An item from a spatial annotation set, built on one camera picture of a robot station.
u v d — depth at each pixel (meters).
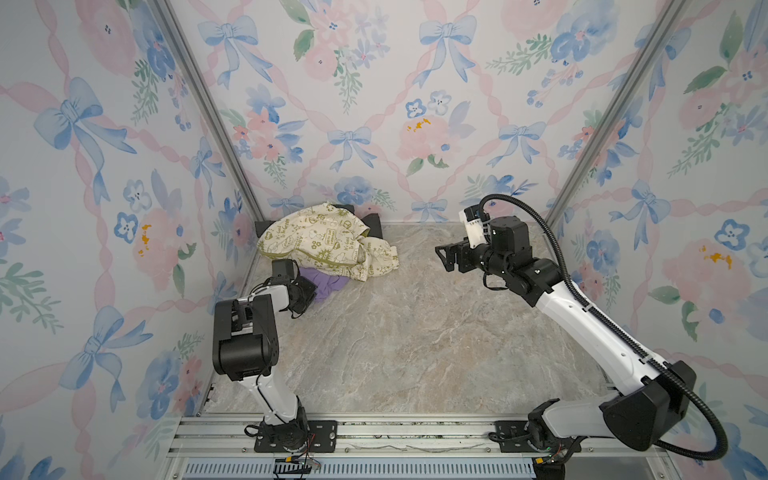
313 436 0.73
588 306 0.47
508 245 0.56
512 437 0.73
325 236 1.01
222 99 0.86
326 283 1.00
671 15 0.69
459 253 0.66
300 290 0.86
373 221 1.09
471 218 0.64
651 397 0.38
